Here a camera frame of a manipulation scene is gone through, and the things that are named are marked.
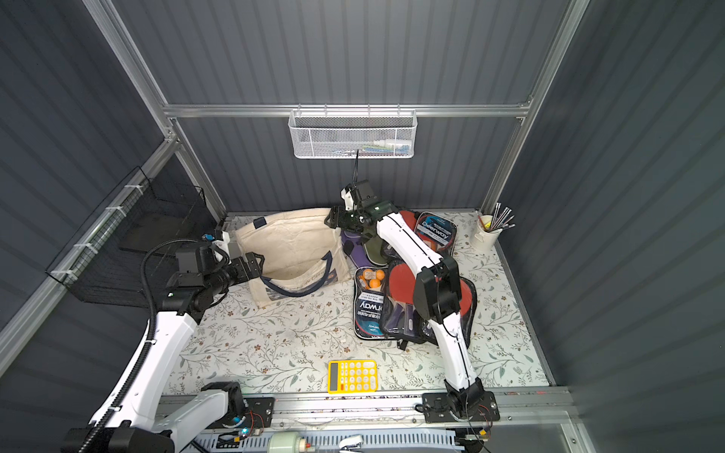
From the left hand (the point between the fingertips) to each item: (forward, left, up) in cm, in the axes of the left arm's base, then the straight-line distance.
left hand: (251, 262), depth 76 cm
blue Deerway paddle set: (+1, -33, -20) cm, 38 cm away
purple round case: (+20, -28, -21) cm, 40 cm away
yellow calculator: (-24, -27, -23) cm, 43 cm away
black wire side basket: (-5, +32, +6) cm, 33 cm away
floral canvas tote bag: (+16, -8, -18) cm, 26 cm away
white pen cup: (+21, -75, -15) cm, 79 cm away
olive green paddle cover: (+20, -34, -20) cm, 44 cm away
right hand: (+18, -22, -2) cm, 28 cm away
